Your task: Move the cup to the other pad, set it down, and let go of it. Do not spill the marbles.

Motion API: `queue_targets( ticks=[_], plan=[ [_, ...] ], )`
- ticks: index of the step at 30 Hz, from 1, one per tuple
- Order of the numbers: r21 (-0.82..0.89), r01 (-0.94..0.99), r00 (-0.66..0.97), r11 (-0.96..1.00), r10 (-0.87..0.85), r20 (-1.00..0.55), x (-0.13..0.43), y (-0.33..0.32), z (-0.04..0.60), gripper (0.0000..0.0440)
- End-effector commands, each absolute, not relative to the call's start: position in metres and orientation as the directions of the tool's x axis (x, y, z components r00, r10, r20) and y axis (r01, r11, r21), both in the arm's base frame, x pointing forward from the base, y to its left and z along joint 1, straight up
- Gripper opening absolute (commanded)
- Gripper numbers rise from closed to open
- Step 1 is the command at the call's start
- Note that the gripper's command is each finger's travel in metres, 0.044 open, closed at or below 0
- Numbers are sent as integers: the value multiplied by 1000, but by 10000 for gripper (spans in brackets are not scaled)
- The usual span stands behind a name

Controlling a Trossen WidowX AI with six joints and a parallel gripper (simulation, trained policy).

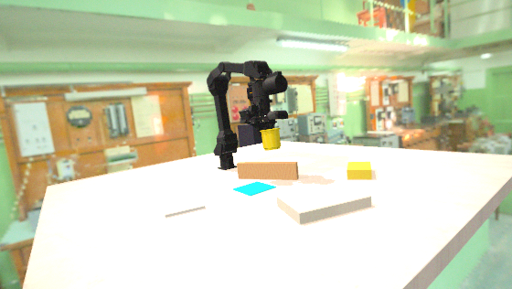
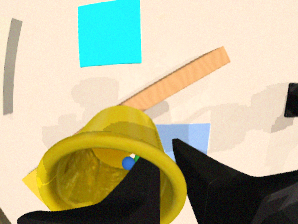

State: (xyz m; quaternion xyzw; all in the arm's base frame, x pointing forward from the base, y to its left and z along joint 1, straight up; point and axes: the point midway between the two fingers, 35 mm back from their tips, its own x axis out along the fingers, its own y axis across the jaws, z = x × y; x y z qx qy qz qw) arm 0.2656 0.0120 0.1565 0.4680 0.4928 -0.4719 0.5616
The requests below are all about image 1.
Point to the tan wooden plank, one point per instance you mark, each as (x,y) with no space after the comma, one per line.
(268,170)

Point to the yellow rectangular block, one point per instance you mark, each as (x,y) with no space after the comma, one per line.
(359,171)

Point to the yellow translucent cup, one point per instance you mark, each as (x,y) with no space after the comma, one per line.
(271,139)

